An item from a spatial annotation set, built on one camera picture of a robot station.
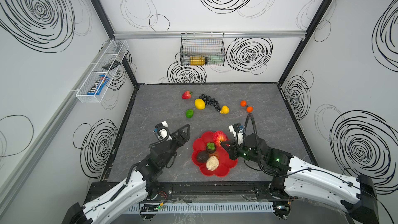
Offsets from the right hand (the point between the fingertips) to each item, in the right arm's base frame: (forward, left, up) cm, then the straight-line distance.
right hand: (220, 144), depth 71 cm
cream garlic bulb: (-5, +3, -11) cm, 13 cm away
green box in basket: (+43, +1, +16) cm, 46 cm away
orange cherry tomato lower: (+31, -23, -15) cm, 42 cm away
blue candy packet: (+17, +57, +18) cm, 62 cm away
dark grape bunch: (+37, +5, -13) cm, 39 cm away
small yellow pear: (+29, -6, -13) cm, 33 cm away
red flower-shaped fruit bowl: (-4, -4, -14) cm, 15 cm away
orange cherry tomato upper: (+36, -19, -15) cm, 43 cm away
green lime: (+27, +17, -14) cm, 34 cm away
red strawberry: (+42, +20, -13) cm, 48 cm away
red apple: (+3, 0, +1) cm, 4 cm away
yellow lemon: (+34, +10, -14) cm, 39 cm away
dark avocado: (-2, +8, -11) cm, 14 cm away
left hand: (+7, +16, +1) cm, 18 cm away
